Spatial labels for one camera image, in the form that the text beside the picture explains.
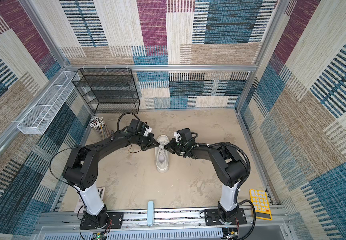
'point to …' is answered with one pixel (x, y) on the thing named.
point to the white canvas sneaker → (162, 168)
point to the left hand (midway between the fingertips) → (160, 142)
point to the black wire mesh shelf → (108, 90)
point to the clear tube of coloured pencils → (98, 124)
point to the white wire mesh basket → (35, 121)
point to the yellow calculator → (259, 198)
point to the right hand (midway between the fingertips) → (163, 148)
